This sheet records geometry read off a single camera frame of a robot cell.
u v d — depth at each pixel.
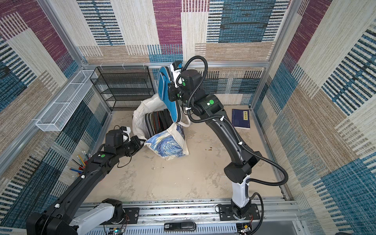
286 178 0.41
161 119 0.92
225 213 0.73
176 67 0.53
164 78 0.65
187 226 0.66
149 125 0.87
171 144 0.82
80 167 0.78
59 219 0.39
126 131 0.73
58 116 0.71
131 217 0.73
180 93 0.55
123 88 1.11
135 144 0.69
